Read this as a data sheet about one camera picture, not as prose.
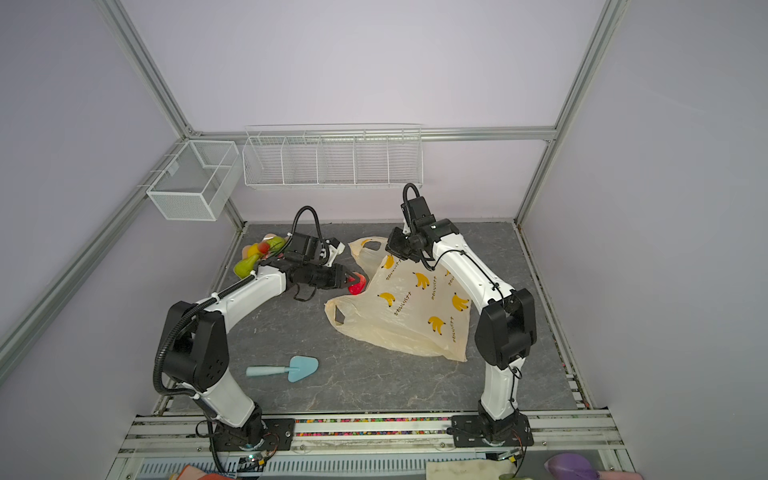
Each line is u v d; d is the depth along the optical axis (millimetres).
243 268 969
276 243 1048
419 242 620
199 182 991
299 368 835
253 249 1021
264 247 1022
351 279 861
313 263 775
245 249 1040
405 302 826
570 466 705
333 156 976
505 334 482
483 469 680
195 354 462
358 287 862
